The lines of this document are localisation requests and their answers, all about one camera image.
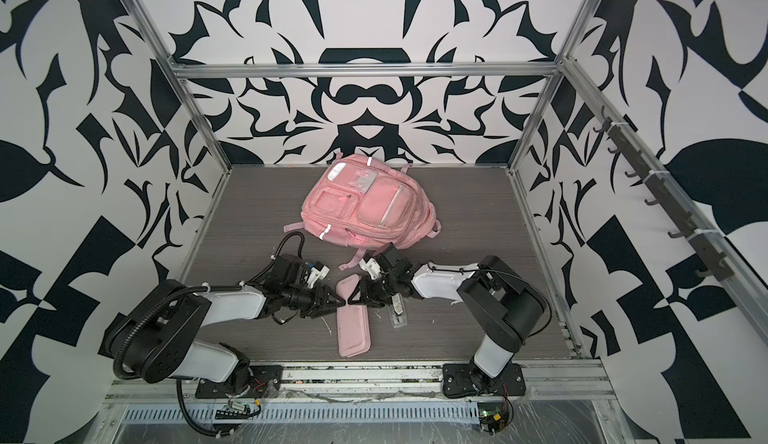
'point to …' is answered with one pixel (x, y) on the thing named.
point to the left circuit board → (235, 410)
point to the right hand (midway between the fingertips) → (351, 303)
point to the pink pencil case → (352, 321)
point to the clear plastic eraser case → (398, 320)
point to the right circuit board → (493, 422)
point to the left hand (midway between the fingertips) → (345, 302)
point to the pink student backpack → (361, 203)
